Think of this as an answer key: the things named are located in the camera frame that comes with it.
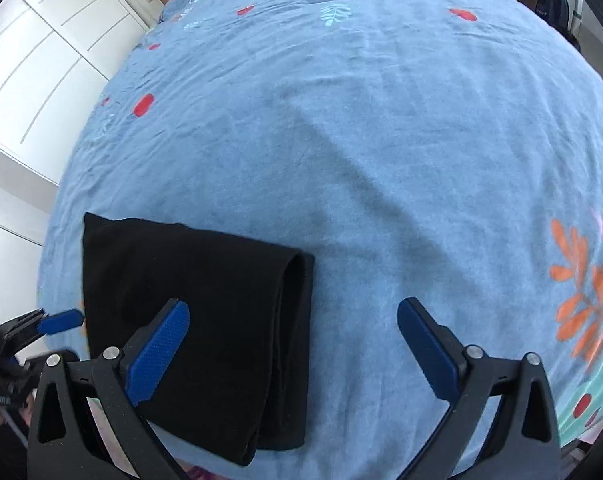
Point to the black pants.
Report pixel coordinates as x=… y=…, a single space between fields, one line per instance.
x=238 y=383

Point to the blue patterned bed sheet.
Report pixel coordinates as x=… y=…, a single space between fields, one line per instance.
x=450 y=150

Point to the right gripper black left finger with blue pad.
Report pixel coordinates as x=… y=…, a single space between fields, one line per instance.
x=64 y=441

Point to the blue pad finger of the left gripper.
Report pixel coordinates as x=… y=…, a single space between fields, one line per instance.
x=51 y=324

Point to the dark blue tote bag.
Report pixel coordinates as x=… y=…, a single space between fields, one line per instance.
x=563 y=15

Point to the person's left hand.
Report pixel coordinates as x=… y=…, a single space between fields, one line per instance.
x=25 y=411

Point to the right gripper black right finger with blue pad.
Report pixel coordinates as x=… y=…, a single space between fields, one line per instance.
x=522 y=441

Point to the white wardrobe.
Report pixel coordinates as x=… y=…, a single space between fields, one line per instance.
x=56 y=57

